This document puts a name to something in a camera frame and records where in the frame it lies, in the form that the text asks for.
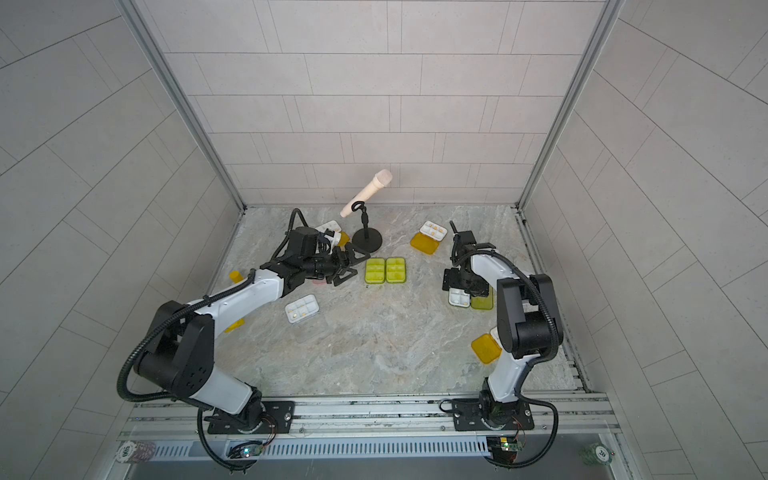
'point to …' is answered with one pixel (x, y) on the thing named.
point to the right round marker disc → (603, 454)
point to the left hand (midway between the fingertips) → (369, 263)
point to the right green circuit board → (513, 446)
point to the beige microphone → (380, 180)
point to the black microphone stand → (365, 238)
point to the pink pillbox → (319, 281)
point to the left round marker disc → (126, 452)
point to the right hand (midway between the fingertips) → (460, 286)
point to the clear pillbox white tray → (302, 308)
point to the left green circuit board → (251, 450)
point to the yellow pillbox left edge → (236, 276)
